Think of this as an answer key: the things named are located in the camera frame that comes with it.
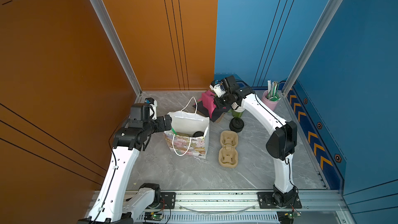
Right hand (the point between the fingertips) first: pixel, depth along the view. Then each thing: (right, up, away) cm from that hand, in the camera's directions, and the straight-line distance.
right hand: (214, 101), depth 89 cm
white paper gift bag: (-14, -12, -8) cm, 20 cm away
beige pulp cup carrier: (+8, -31, -4) cm, 32 cm away
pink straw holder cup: (+37, -2, +8) cm, 38 cm away
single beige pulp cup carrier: (-18, -20, +1) cm, 27 cm away
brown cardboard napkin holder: (+5, -12, +12) cm, 18 cm away
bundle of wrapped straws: (+37, +8, +6) cm, 38 cm away
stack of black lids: (+15, -15, +8) cm, 22 cm away
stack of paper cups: (+15, -6, +7) cm, 18 cm away
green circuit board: (-30, -54, -18) cm, 64 cm away
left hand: (-25, -8, -16) cm, 31 cm away
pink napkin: (-3, -1, +5) cm, 6 cm away
